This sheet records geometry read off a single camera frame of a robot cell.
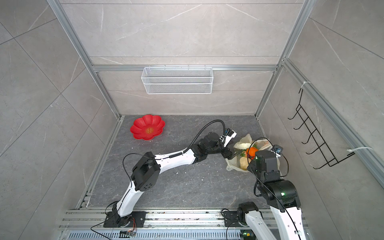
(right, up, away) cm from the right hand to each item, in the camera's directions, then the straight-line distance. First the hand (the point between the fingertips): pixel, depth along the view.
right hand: (258, 158), depth 67 cm
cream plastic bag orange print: (-8, +6, -1) cm, 10 cm away
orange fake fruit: (+6, 0, +23) cm, 24 cm away
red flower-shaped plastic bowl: (-65, +15, +45) cm, 81 cm away
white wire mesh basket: (-41, +47, +34) cm, 71 cm away
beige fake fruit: (+1, -7, +21) cm, 22 cm away
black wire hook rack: (+27, +1, -7) cm, 28 cm away
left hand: (-5, +6, +11) cm, 13 cm away
